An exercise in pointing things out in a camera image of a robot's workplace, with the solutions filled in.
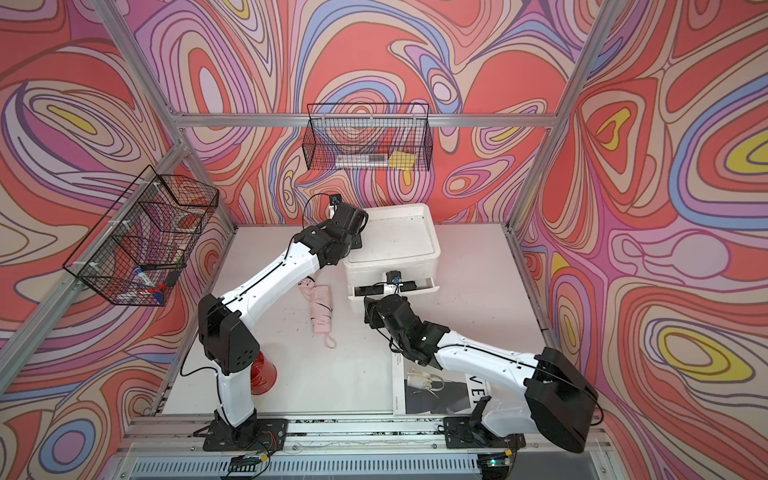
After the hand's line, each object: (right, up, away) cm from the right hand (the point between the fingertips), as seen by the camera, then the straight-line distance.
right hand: (376, 306), depth 81 cm
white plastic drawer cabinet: (+7, +19, +3) cm, 20 cm away
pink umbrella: (-18, -3, +11) cm, 21 cm away
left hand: (-7, +21, +4) cm, 22 cm away
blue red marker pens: (-48, +7, -17) cm, 51 cm away
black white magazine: (+12, -21, -4) cm, 24 cm away
